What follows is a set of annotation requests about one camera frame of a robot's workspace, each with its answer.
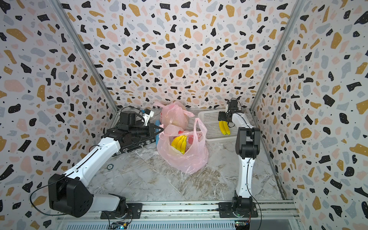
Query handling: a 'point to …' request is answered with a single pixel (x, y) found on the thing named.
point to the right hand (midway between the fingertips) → (225, 116)
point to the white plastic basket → (210, 120)
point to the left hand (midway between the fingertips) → (163, 129)
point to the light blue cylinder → (157, 123)
